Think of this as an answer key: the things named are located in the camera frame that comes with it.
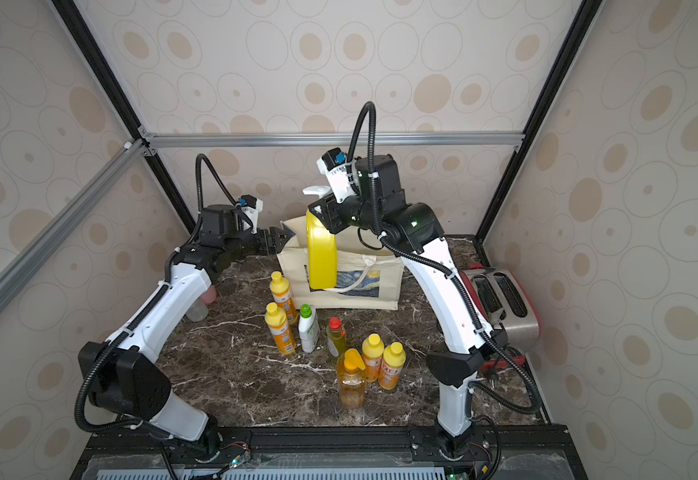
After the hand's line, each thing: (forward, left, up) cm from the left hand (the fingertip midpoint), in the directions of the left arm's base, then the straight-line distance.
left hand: (288, 231), depth 79 cm
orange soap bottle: (-20, +2, -12) cm, 24 cm away
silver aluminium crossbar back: (+64, -8, -9) cm, 65 cm away
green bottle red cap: (-22, -13, -16) cm, 30 cm away
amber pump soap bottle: (-34, -17, -13) cm, 40 cm away
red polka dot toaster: (-10, -59, -14) cm, 62 cm away
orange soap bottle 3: (-30, -27, -11) cm, 42 cm away
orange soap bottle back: (-11, +2, -13) cm, 17 cm away
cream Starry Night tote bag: (-6, -22, -11) cm, 25 cm away
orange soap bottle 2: (-29, -22, -11) cm, 38 cm away
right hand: (-5, -12, +15) cm, 20 cm away
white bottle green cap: (-19, -6, -18) cm, 27 cm away
